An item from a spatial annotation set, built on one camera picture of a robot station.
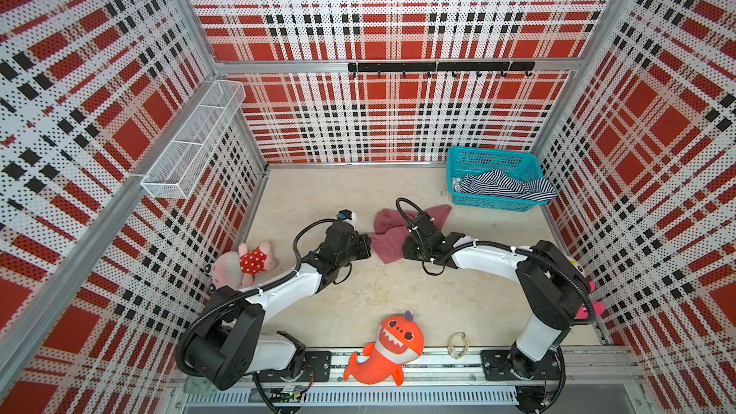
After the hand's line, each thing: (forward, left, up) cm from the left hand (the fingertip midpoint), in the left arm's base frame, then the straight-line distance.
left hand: (375, 239), depth 88 cm
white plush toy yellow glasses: (-17, -68, -12) cm, 71 cm away
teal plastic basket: (+38, -59, -4) cm, 70 cm away
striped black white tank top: (+30, -48, -7) cm, 57 cm away
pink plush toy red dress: (-9, +42, -3) cm, 43 cm away
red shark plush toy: (-28, -7, 0) cm, 29 cm away
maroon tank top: (+10, -5, -8) cm, 13 cm away
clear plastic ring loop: (-28, -23, -9) cm, 37 cm away
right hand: (0, -11, -5) cm, 12 cm away
